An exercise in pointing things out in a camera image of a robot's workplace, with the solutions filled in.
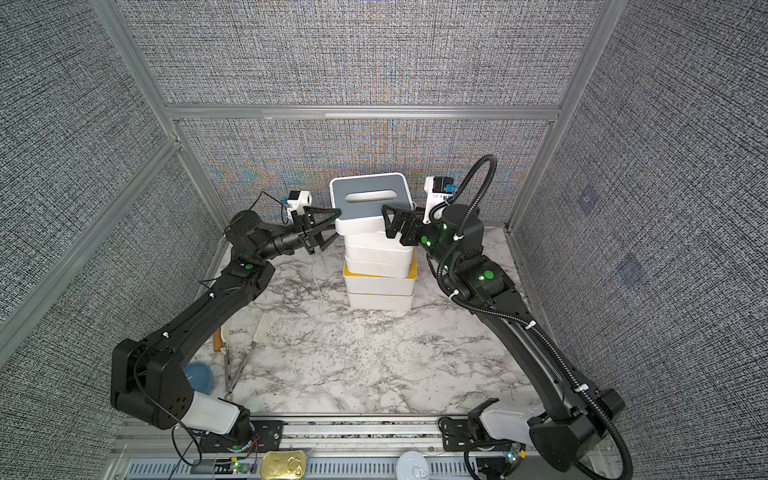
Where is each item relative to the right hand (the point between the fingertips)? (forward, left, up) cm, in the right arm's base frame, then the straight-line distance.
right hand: (401, 200), depth 62 cm
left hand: (-2, +12, -3) cm, 12 cm away
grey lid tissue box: (0, +6, -13) cm, 15 cm away
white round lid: (-44, -2, -38) cm, 58 cm away
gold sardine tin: (-44, +26, -39) cm, 64 cm away
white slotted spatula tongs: (-11, +40, -41) cm, 58 cm away
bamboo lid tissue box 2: (-1, +3, -25) cm, 25 cm away
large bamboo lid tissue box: (-1, +5, -41) cm, 42 cm away
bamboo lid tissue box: (+1, +5, -21) cm, 22 cm away
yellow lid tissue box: (-2, +11, -29) cm, 31 cm away
